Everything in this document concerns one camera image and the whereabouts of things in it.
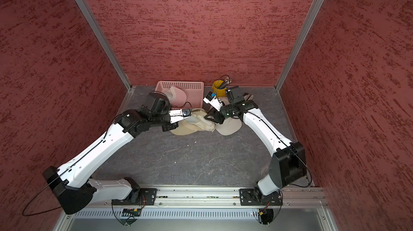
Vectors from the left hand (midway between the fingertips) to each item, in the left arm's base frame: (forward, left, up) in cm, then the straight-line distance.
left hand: (177, 117), depth 73 cm
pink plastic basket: (+38, -3, -22) cm, 44 cm away
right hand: (+3, -15, -4) cm, 16 cm away
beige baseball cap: (+4, -8, -12) cm, 15 cm away
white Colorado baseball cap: (+7, -27, -19) cm, 33 cm away
